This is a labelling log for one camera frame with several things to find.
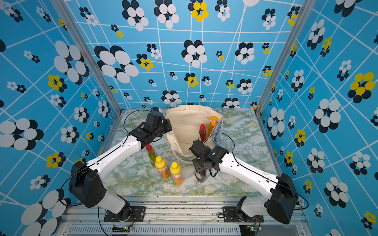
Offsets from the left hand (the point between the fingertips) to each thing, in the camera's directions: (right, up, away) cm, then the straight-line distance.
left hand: (173, 121), depth 83 cm
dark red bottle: (+17, -7, +5) cm, 19 cm away
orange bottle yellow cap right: (+3, -23, -15) cm, 28 cm away
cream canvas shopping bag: (+7, +1, +12) cm, 14 cm away
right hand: (+16, -22, -5) cm, 28 cm away
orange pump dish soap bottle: (+22, -2, +1) cm, 22 cm away
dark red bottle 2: (+16, -29, -6) cm, 33 cm away
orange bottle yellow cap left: (-5, -21, -12) cm, 25 cm away
